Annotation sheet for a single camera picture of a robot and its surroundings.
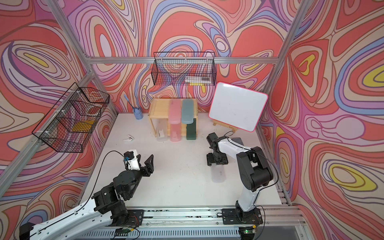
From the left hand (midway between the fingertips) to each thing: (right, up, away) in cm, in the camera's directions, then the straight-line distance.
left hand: (149, 156), depth 72 cm
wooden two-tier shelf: (0, +26, +21) cm, 33 cm away
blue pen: (-32, +37, +47) cm, 68 cm away
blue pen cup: (-20, +25, +39) cm, 51 cm away
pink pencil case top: (+10, +24, +20) cm, 33 cm away
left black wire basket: (-41, +14, +1) cm, 44 cm away
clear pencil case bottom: (-1, +12, +32) cm, 35 cm away
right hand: (+37, -10, +18) cm, 42 cm away
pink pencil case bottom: (+9, +10, +31) cm, 34 cm away
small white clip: (-22, +6, +29) cm, 37 cm away
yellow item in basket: (-32, +15, 0) cm, 36 cm away
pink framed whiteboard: (+51, +28, +27) cm, 64 cm away
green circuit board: (-13, -37, 0) cm, 39 cm away
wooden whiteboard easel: (+38, +18, +38) cm, 56 cm away
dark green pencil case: (+20, +11, +32) cm, 39 cm away
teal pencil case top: (+18, +23, +18) cm, 34 cm away
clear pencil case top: (+36, -13, +14) cm, 41 cm away
